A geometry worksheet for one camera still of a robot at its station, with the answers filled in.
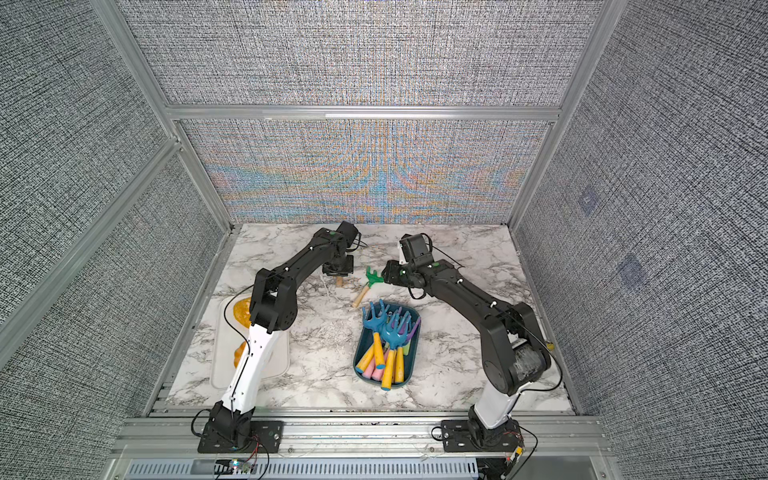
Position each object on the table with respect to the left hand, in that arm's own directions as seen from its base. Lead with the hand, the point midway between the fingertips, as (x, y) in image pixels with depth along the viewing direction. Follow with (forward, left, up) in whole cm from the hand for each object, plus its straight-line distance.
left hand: (348, 270), depth 105 cm
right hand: (-9, -13, +14) cm, 22 cm away
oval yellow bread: (-17, +32, +3) cm, 36 cm away
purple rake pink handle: (-25, -21, +5) cm, 33 cm away
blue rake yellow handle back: (-29, -14, +6) cm, 32 cm away
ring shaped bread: (-29, +31, +1) cm, 42 cm away
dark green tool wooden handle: (-12, -4, 0) cm, 12 cm away
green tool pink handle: (-37, -8, +5) cm, 38 cm away
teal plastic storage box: (-26, -6, 0) cm, 27 cm away
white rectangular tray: (-23, +36, -1) cm, 43 cm away
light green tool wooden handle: (-5, +3, 0) cm, 6 cm away
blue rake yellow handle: (-24, -9, +6) cm, 27 cm away
